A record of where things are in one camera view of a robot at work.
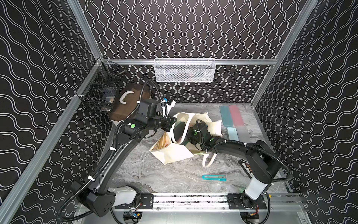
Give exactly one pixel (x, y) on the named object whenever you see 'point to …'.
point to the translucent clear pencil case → (243, 134)
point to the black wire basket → (99, 93)
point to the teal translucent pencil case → (226, 115)
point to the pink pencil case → (237, 119)
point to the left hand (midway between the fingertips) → (176, 115)
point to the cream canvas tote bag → (174, 146)
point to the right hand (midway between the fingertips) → (183, 131)
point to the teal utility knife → (218, 177)
